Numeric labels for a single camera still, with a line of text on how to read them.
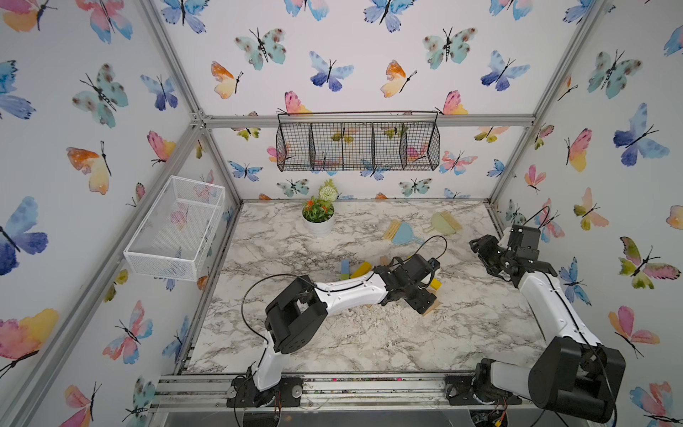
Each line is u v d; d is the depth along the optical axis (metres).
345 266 0.98
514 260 0.62
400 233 1.10
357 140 0.98
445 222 1.14
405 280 0.65
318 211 0.96
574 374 0.40
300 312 0.50
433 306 0.89
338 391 0.75
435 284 0.95
